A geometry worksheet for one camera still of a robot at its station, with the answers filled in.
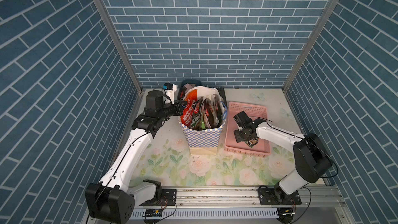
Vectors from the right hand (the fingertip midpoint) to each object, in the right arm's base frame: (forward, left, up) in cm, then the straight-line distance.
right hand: (240, 136), depth 91 cm
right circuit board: (-36, -19, -5) cm, 41 cm away
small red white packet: (+2, +19, +19) cm, 27 cm away
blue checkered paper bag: (-11, +21, +11) cm, 26 cm away
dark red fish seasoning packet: (+4, +14, +20) cm, 25 cm away
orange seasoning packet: (+11, +31, +20) cm, 38 cm away
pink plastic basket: (-5, -13, -3) cm, 14 cm away
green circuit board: (-40, +42, -6) cm, 58 cm away
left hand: (+1, +28, +27) cm, 39 cm away
